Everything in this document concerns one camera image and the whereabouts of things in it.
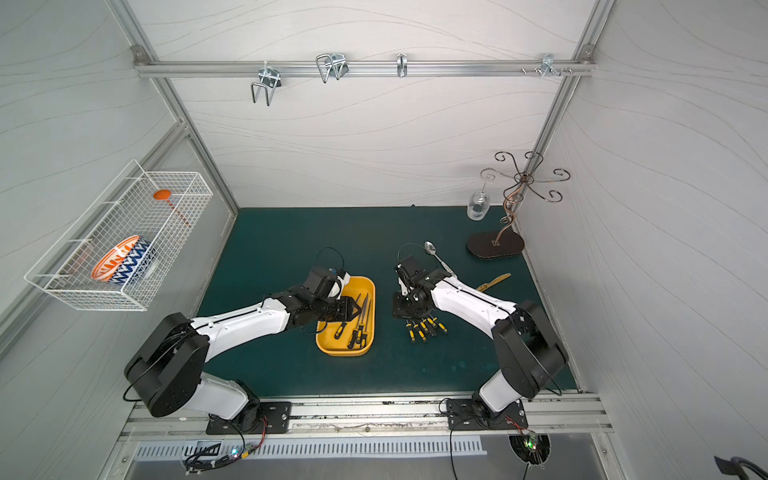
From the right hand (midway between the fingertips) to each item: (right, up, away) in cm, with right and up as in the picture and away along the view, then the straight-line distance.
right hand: (396, 312), depth 86 cm
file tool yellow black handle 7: (+14, -5, +2) cm, 15 cm away
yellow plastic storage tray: (-21, -8, -1) cm, 22 cm away
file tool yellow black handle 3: (-16, -4, +2) cm, 17 cm away
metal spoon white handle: (+13, +18, +21) cm, 31 cm away
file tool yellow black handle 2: (-12, -6, +2) cm, 13 cm away
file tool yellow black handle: (-9, -7, 0) cm, 11 cm away
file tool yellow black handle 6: (+11, -5, +2) cm, 12 cm away
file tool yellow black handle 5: (+8, -6, +1) cm, 10 cm away
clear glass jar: (+27, +33, +9) cm, 43 cm away
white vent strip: (-19, -28, -16) cm, 38 cm away
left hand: (-11, 0, -1) cm, 11 cm away
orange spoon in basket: (-63, +34, -8) cm, 71 cm away
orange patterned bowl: (-61, +16, -23) cm, 67 cm away
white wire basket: (-65, +29, -14) cm, 73 cm away
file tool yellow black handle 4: (+5, -6, +1) cm, 8 cm away
